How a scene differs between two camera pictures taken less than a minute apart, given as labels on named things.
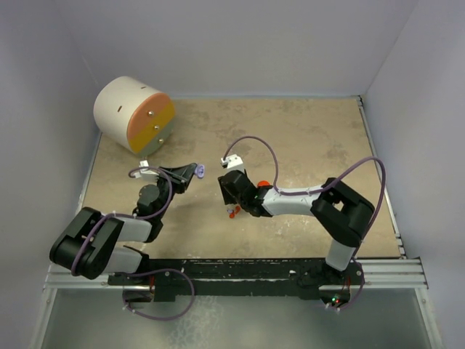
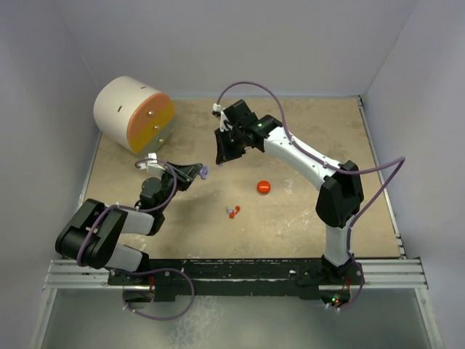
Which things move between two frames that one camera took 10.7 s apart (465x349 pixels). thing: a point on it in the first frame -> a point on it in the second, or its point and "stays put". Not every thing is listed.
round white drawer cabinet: [135, 115] stays put
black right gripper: [227, 198] -> [225, 154]
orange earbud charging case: [264, 183] stays put
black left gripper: [180, 176] stays put
